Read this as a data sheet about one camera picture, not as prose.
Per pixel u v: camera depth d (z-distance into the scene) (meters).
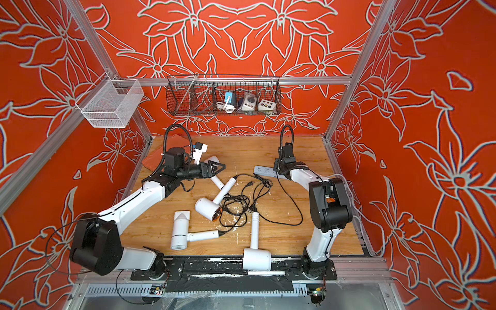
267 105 0.94
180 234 0.77
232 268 0.74
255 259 0.71
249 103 0.90
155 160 1.05
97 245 0.41
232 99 0.85
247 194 0.95
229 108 0.87
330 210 0.48
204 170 0.70
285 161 0.76
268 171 1.00
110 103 0.90
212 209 0.85
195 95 0.99
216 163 0.72
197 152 0.74
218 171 0.73
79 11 0.71
